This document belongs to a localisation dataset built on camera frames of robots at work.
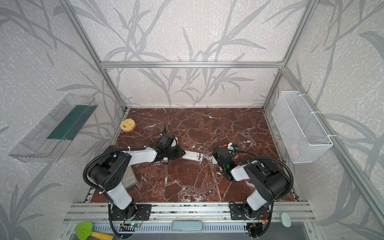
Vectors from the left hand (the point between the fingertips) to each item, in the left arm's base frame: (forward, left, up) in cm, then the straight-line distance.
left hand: (187, 150), depth 93 cm
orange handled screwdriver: (+1, -22, +5) cm, 23 cm away
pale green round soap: (-36, -50, 0) cm, 62 cm away
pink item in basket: (-9, -55, +18) cm, 59 cm away
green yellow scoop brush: (-41, +45, 0) cm, 61 cm away
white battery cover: (-6, -16, -2) cm, 18 cm away
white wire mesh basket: (-10, -51, +33) cm, 62 cm away
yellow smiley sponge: (+19, +44, -1) cm, 48 cm away
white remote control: (-3, -4, -2) cm, 5 cm away
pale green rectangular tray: (-39, -3, +3) cm, 39 cm away
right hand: (+3, -16, +2) cm, 16 cm away
